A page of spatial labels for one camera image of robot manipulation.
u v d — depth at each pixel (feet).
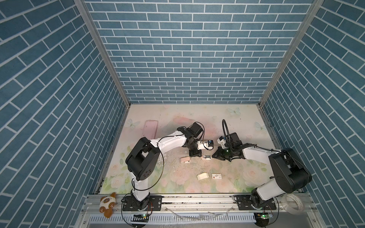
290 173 1.49
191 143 2.31
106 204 2.32
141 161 1.57
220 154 2.60
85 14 2.37
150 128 3.38
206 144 2.53
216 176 2.70
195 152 2.53
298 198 2.38
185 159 2.87
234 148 2.40
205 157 2.93
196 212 2.37
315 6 2.32
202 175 2.71
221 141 2.86
